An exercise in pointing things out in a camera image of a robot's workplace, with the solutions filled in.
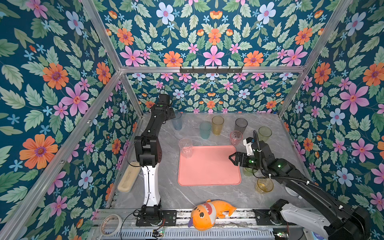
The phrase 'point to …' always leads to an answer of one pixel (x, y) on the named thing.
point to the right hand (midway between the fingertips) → (237, 155)
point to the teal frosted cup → (205, 130)
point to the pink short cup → (236, 136)
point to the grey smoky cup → (240, 124)
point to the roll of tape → (117, 230)
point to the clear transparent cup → (185, 144)
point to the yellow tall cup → (217, 121)
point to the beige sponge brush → (129, 178)
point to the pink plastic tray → (209, 166)
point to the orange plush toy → (203, 216)
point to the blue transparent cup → (177, 121)
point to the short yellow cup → (263, 185)
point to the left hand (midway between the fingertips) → (170, 113)
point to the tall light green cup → (264, 134)
